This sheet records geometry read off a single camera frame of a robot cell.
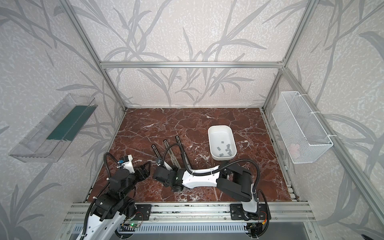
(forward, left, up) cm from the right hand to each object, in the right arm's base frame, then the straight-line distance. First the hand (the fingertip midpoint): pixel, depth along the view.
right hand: (166, 167), depth 84 cm
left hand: (+1, +8, +7) cm, 11 cm away
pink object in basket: (+4, -66, +15) cm, 68 cm away
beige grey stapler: (+5, -3, -3) cm, 7 cm away
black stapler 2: (+12, +9, -3) cm, 15 cm away
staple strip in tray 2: (+10, -33, -5) cm, 35 cm away
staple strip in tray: (+15, -31, -5) cm, 35 cm away
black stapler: (+8, -10, -4) cm, 14 cm away
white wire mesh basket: (+1, -63, +29) cm, 69 cm away
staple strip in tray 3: (+14, -38, -5) cm, 40 cm away
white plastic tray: (+20, -34, -5) cm, 39 cm away
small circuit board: (-27, +12, -5) cm, 30 cm away
